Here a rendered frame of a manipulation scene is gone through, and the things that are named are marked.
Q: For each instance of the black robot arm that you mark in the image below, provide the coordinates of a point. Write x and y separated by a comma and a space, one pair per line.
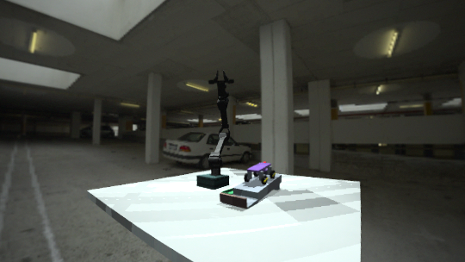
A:
214, 159

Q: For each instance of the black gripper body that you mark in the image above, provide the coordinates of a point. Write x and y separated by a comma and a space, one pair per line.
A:
221, 84

